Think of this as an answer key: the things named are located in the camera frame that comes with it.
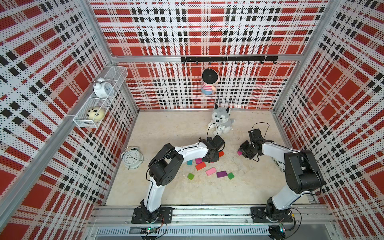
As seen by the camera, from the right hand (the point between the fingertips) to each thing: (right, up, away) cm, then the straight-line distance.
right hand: (241, 149), depth 95 cm
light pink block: (-20, -12, -7) cm, 24 cm away
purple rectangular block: (-14, -13, -9) cm, 21 cm away
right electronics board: (+11, -31, -29) cm, 44 cm away
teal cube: (-33, -8, -3) cm, 34 cm away
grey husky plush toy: (-13, +21, -2) cm, 25 cm away
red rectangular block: (-13, -3, 0) cm, 13 cm away
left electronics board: (-51, -34, -26) cm, 66 cm away
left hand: (-17, -5, -2) cm, 18 cm away
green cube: (-32, -14, -9) cm, 36 cm away
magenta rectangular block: (-1, -2, -2) cm, 3 cm away
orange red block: (-26, -10, -4) cm, 28 cm away
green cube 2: (-8, -14, -9) cm, 19 cm away
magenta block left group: (-27, -6, -4) cm, 28 cm away
